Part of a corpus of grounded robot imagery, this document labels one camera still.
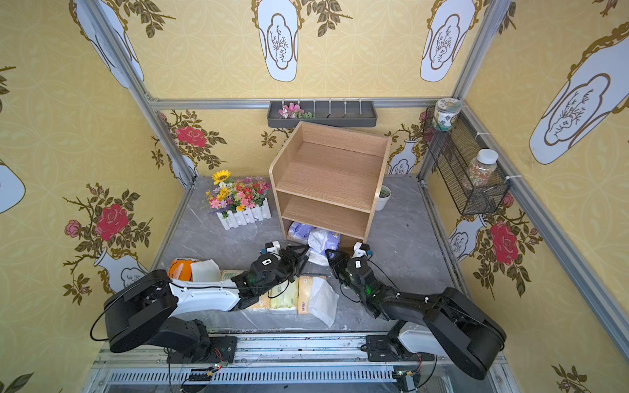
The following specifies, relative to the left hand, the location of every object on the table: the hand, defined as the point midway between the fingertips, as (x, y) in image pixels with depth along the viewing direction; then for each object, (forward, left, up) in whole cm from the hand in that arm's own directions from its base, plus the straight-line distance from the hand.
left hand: (305, 247), depth 81 cm
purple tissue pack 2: (+3, -5, -1) cm, 6 cm away
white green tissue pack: (-5, +27, -10) cm, 29 cm away
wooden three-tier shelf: (+14, -8, +18) cm, 24 cm away
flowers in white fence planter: (+20, +25, 0) cm, 32 cm away
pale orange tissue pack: (-13, -3, -8) cm, 16 cm away
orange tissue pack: (-2, +44, -11) cm, 46 cm away
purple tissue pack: (+11, +3, -8) cm, 14 cm away
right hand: (+1, -8, -3) cm, 9 cm away
